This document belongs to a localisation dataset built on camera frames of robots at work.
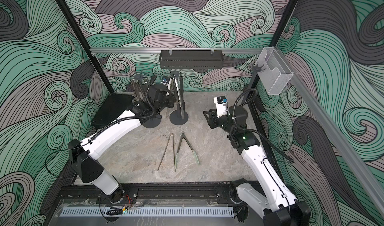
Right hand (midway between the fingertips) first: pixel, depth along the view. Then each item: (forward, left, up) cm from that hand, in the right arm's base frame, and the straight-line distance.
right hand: (205, 112), depth 72 cm
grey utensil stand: (+16, +18, -28) cm, 37 cm away
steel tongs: (+30, +44, -7) cm, 53 cm away
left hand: (+10, +17, +4) cm, 21 cm away
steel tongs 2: (+3, +20, -28) cm, 35 cm away
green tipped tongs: (+1, +13, -27) cm, 30 cm away
